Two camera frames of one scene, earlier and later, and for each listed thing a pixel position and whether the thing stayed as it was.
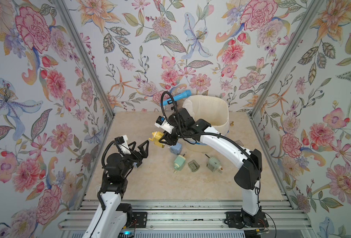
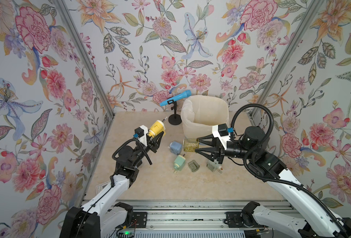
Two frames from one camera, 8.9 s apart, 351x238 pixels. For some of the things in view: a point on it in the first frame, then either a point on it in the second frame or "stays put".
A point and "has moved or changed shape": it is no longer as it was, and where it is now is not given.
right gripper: (169, 139) to (212, 153)
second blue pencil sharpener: (176, 148) stays put
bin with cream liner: (214, 110) stays put
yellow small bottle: (156, 136) has moved or changed shape
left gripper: (145, 153) to (153, 146)
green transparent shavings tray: (194, 166) stays put
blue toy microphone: (185, 93) stays put
